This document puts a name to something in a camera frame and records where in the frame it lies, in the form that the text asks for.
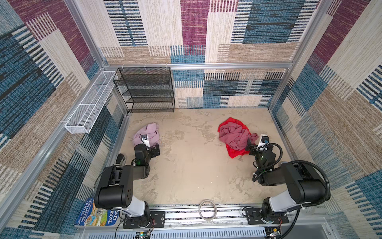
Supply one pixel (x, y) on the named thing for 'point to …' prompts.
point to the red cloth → (233, 152)
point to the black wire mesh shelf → (146, 89)
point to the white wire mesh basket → (81, 120)
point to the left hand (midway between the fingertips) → (149, 142)
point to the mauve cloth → (235, 135)
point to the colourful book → (92, 216)
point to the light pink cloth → (152, 131)
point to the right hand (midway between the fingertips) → (256, 139)
